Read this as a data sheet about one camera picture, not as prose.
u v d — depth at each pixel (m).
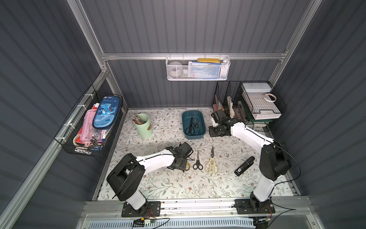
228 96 1.16
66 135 0.60
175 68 0.84
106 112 0.69
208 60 0.89
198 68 0.87
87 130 0.68
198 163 0.89
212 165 0.89
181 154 0.69
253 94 1.02
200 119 1.09
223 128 0.66
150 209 0.73
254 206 0.66
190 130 1.06
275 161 0.48
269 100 0.99
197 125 1.09
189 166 0.89
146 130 0.96
